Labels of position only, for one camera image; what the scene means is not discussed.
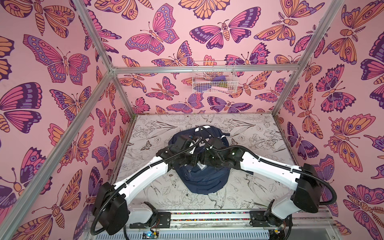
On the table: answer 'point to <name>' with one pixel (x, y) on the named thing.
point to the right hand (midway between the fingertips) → (201, 158)
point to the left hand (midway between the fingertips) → (200, 157)
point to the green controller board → (149, 235)
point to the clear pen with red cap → (202, 166)
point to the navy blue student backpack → (197, 179)
